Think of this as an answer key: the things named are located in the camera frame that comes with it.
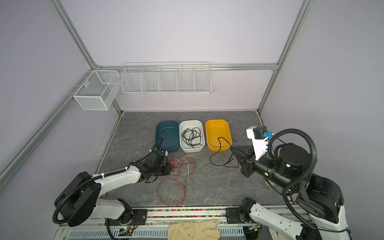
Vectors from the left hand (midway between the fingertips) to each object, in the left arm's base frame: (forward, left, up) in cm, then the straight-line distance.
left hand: (172, 170), depth 87 cm
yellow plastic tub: (+26, -32, -5) cm, 42 cm away
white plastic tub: (+33, -8, +2) cm, 34 cm away
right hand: (-11, -26, +41) cm, 50 cm away
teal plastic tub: (+32, +4, -4) cm, 33 cm away
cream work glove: (-30, -11, -1) cm, 32 cm away
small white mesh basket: (+53, +52, +19) cm, 77 cm away
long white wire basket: (+53, -8, +26) cm, 60 cm away
